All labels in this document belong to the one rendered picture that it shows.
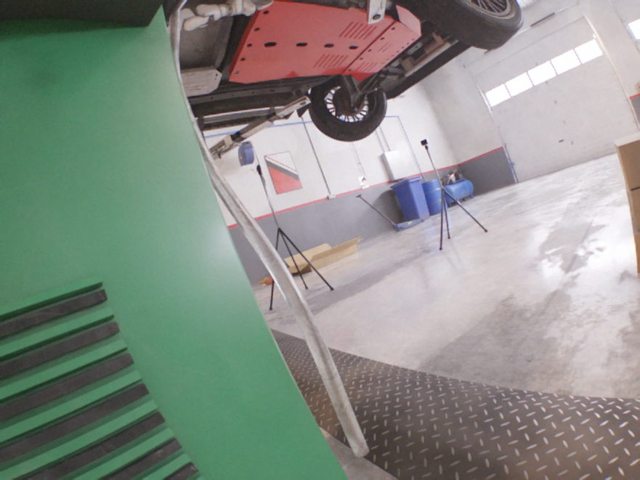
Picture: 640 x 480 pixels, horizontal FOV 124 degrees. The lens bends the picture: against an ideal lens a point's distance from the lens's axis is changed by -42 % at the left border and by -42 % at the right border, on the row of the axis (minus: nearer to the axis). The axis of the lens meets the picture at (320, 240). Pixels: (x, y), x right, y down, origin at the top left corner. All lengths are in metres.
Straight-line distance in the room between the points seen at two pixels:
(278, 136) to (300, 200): 1.46
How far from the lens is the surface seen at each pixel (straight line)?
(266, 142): 6.25
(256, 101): 2.61
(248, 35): 1.69
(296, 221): 5.90
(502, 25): 2.03
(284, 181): 6.02
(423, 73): 3.41
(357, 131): 2.86
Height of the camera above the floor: 0.50
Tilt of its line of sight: 1 degrees down
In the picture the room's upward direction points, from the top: 20 degrees counter-clockwise
